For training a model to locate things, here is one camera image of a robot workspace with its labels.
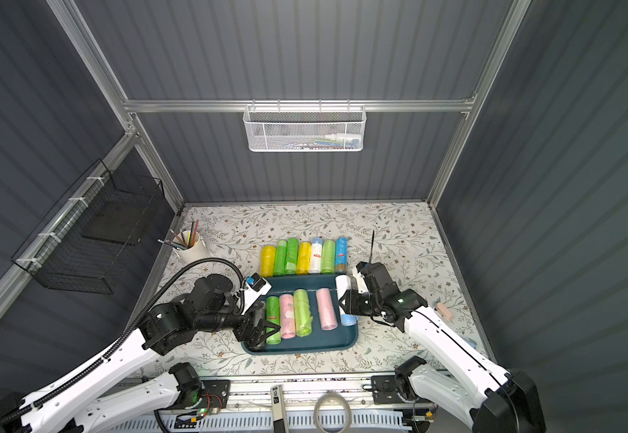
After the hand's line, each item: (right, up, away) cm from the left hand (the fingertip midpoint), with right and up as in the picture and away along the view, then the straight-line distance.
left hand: (270, 322), depth 67 cm
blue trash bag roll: (+21, +14, +33) cm, 41 cm away
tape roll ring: (+20, -23, +1) cm, 30 cm away
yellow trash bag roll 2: (+6, +11, +31) cm, 33 cm away
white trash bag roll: (+20, +7, +15) cm, 26 cm away
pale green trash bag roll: (+7, -3, +17) cm, 19 cm away
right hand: (+21, +2, +12) cm, 24 cm away
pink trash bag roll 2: (+15, -4, +18) cm, 23 cm away
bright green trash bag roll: (-2, +9, +30) cm, 31 cm away
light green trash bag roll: (+16, +13, +32) cm, 38 cm away
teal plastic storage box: (+20, -11, +18) cm, 29 cm away
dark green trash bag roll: (+2, +13, +32) cm, 35 cm away
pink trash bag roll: (+2, -3, +17) cm, 18 cm away
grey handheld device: (+3, -24, -1) cm, 24 cm away
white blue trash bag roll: (+11, +14, +32) cm, 36 cm away
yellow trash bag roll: (-7, +12, +32) cm, 35 cm away
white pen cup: (-35, +18, +29) cm, 48 cm away
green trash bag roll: (-2, -4, +17) cm, 18 cm away
